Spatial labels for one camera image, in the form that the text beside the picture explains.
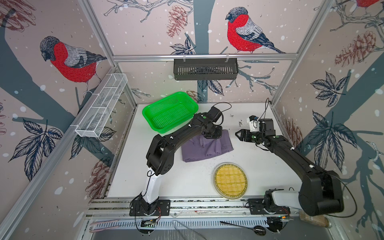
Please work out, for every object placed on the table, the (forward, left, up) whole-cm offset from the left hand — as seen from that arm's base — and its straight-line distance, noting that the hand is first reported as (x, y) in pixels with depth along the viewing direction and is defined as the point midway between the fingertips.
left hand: (221, 137), depth 85 cm
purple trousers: (-2, +12, -9) cm, 15 cm away
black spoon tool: (-42, -14, -13) cm, 46 cm away
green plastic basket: (+31, +37, -14) cm, 50 cm away
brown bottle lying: (-39, -41, -9) cm, 57 cm away
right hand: (+2, -12, -1) cm, 12 cm away
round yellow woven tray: (-20, -4, -13) cm, 25 cm away
